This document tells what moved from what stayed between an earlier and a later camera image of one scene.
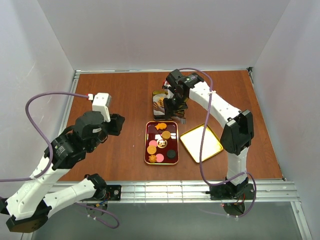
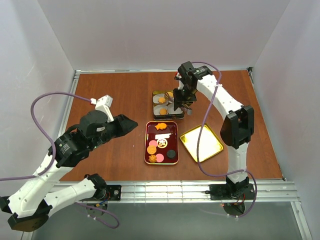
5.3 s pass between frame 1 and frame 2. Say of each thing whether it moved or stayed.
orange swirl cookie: stayed
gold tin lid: stayed
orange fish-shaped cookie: stayed
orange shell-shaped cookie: moved
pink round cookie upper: stayed
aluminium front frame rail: stayed
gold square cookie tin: stayed
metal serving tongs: moved
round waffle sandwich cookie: moved
